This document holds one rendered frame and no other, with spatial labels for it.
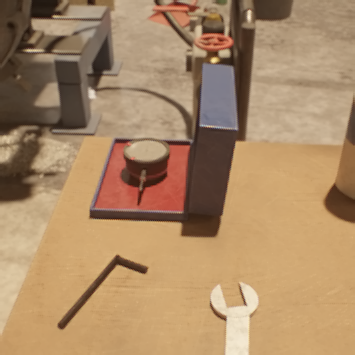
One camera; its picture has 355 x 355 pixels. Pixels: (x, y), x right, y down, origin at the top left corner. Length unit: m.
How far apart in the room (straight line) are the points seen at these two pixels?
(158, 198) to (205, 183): 0.08
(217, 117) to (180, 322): 0.20
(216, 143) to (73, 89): 1.18
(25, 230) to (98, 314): 0.87
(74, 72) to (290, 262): 1.21
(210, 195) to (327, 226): 0.13
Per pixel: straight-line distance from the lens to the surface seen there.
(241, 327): 0.46
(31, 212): 1.39
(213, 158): 0.52
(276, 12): 2.79
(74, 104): 1.68
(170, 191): 0.60
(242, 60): 0.93
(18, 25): 1.26
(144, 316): 0.47
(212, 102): 0.55
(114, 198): 0.60
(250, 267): 0.52
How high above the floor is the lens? 0.83
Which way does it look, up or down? 35 degrees down
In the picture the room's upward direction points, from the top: straight up
